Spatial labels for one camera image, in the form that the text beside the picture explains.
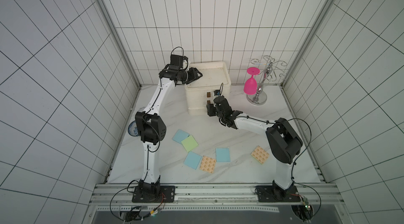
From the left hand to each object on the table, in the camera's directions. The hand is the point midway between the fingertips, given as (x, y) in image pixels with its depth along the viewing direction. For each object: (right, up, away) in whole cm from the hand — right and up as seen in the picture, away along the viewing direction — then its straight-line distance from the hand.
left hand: (198, 78), depth 89 cm
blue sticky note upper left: (-12, -35, +4) cm, 37 cm away
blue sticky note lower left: (-3, -46, -5) cm, 46 cm away
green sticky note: (-6, -38, +1) cm, 38 cm away
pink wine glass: (+33, -3, +8) cm, 34 cm away
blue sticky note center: (+13, -43, -3) cm, 45 cm away
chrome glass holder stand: (+44, +5, +3) cm, 44 cm away
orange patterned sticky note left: (+5, -47, -7) cm, 48 cm away
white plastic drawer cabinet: (0, -9, -1) cm, 9 cm away
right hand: (+3, -16, +4) cm, 17 cm away
